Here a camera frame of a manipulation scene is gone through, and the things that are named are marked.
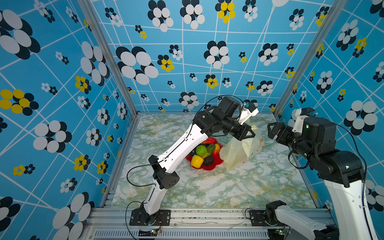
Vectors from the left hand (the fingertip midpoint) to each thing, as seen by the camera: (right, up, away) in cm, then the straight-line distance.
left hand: (256, 135), depth 61 cm
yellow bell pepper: (-24, -16, +24) cm, 38 cm away
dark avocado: (-18, -17, +28) cm, 37 cm away
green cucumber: (-16, -10, +31) cm, 36 cm away
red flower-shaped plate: (-12, -16, +27) cm, 33 cm away
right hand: (+9, +3, -1) cm, 9 cm away
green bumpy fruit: (-22, -11, +27) cm, 36 cm away
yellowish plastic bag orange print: (-5, -9, +12) cm, 16 cm away
